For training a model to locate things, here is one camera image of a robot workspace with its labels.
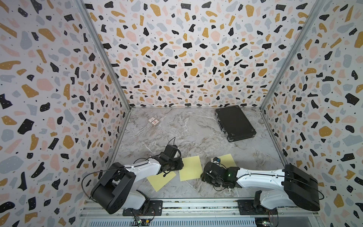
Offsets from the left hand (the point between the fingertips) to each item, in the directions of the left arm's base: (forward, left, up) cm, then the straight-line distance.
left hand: (185, 164), depth 88 cm
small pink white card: (+36, +25, 0) cm, 43 cm away
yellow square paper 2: (-2, -4, -3) cm, 5 cm away
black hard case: (+34, -39, -2) cm, 52 cm away
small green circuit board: (-29, +22, -2) cm, 36 cm away
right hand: (-9, -9, +1) cm, 13 cm away
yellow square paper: (-10, +15, 0) cm, 18 cm away
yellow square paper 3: (+4, -28, -5) cm, 29 cm away
